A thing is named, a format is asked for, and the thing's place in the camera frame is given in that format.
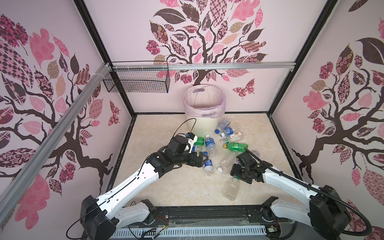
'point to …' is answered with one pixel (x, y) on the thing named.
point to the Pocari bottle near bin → (228, 132)
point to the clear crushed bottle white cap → (226, 161)
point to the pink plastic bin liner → (204, 101)
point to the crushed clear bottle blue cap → (223, 124)
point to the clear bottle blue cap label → (197, 148)
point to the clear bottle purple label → (256, 153)
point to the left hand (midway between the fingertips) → (200, 159)
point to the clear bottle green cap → (233, 187)
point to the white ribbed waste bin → (202, 127)
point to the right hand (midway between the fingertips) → (233, 172)
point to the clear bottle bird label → (236, 136)
